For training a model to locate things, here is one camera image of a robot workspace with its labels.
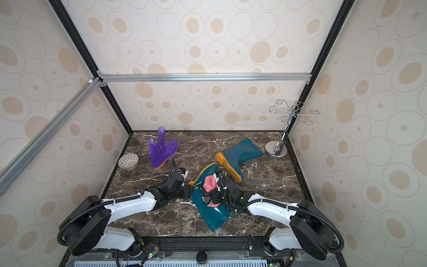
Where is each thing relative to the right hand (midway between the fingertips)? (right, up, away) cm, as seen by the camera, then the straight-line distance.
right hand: (217, 190), depth 85 cm
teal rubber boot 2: (+10, +16, +16) cm, 25 cm away
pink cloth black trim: (-4, +4, -1) cm, 6 cm away
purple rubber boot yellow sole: (-31, +20, +8) cm, 37 cm away
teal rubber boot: (-2, -12, -3) cm, 13 cm away
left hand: (-12, +1, +3) cm, 12 cm away
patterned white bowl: (-54, +14, +16) cm, 58 cm away
